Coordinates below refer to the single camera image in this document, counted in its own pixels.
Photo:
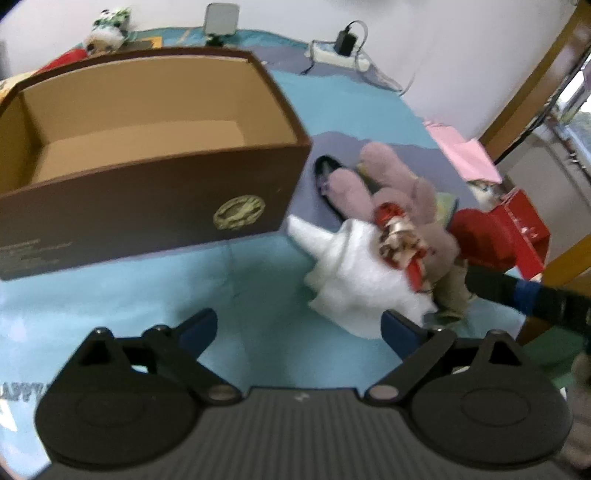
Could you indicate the brown cardboard box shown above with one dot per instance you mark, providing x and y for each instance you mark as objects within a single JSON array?
[{"x": 138, "y": 217}]

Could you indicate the white power strip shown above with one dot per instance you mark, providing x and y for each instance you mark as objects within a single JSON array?
[{"x": 323, "y": 54}]

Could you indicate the small white device on stand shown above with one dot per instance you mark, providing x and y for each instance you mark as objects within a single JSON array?
[{"x": 221, "y": 18}]

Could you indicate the yellow book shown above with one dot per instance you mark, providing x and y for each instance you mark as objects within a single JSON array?
[{"x": 150, "y": 44}]

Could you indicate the wooden frame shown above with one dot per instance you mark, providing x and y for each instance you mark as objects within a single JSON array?
[{"x": 531, "y": 87}]

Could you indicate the red plush hat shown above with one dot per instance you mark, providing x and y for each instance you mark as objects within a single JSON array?
[{"x": 480, "y": 235}]

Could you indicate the green cloth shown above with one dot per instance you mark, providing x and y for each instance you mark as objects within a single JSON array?
[{"x": 545, "y": 364}]

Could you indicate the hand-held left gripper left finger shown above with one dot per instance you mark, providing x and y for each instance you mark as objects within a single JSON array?
[{"x": 199, "y": 330}]

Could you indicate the white fluffy cloth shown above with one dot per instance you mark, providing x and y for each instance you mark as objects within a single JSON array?
[{"x": 360, "y": 272}]

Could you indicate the red patterned doll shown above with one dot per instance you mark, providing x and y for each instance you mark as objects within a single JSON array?
[{"x": 397, "y": 240}]

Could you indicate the pink cloth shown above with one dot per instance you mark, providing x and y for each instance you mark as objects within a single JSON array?
[{"x": 461, "y": 152}]

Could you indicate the red plush toy behind box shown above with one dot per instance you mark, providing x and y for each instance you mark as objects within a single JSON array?
[{"x": 69, "y": 57}]

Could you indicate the white plush toy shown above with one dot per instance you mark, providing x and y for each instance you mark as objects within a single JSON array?
[{"x": 482, "y": 193}]

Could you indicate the black charger adapter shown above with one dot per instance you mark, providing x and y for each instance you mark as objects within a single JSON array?
[{"x": 345, "y": 41}]

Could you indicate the mauve plush bunny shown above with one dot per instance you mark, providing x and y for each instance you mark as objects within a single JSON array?
[{"x": 392, "y": 170}]

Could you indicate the panda plush toy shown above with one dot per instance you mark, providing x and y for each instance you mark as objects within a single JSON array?
[{"x": 108, "y": 30}]

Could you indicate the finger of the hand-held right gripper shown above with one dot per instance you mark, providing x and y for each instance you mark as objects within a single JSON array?
[{"x": 526, "y": 295}]

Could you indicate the red box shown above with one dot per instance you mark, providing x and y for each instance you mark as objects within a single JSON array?
[{"x": 521, "y": 221}]

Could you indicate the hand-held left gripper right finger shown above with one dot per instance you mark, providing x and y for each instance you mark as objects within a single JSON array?
[{"x": 400, "y": 332}]

